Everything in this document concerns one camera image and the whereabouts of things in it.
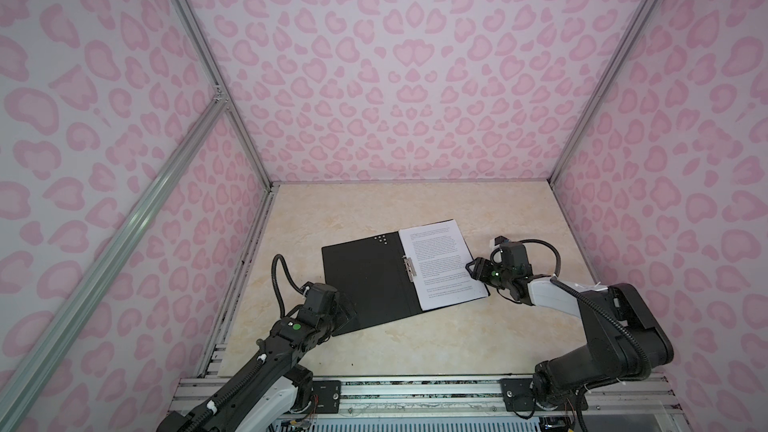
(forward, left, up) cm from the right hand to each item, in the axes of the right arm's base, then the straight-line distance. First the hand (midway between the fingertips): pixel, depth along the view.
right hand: (473, 267), depth 93 cm
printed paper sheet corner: (+5, +11, -2) cm, 12 cm away
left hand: (-15, +37, 0) cm, 40 cm away
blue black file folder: (-3, +30, -3) cm, 30 cm away
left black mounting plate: (-35, +40, -1) cm, 53 cm away
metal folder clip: (+1, +20, -2) cm, 20 cm away
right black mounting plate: (-33, -7, -3) cm, 34 cm away
